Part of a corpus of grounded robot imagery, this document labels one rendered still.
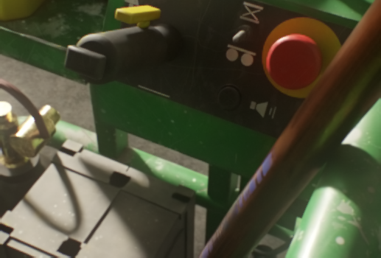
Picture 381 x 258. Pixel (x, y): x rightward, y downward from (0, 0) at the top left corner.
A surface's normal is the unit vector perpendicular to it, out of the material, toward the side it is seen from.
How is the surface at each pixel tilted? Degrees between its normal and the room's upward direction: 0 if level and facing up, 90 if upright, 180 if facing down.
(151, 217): 0
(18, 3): 90
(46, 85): 0
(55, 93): 0
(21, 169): 15
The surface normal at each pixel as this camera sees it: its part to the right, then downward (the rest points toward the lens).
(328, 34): -0.35, 0.20
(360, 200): 0.16, -0.62
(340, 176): -0.39, -0.75
